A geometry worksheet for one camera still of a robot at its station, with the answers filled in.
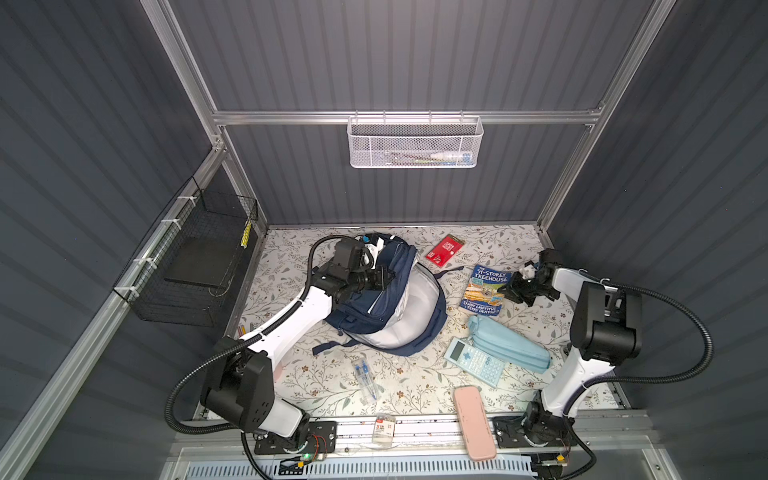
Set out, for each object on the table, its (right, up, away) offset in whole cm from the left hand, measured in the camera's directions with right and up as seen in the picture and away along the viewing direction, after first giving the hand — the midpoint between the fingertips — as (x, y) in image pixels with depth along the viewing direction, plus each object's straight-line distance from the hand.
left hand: (396, 274), depth 82 cm
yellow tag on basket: (-42, +9, -1) cm, 43 cm away
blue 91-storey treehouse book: (+29, -7, +17) cm, 34 cm away
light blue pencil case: (+32, -21, +2) cm, 38 cm away
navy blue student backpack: (+2, -11, -3) cm, 12 cm away
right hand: (+37, -7, +16) cm, 40 cm away
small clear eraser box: (-3, -38, -9) cm, 39 cm away
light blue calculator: (+22, -25, +2) cm, 34 cm away
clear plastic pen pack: (-8, -32, -1) cm, 33 cm away
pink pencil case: (+19, -37, -8) cm, 43 cm away
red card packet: (+19, +7, +30) cm, 36 cm away
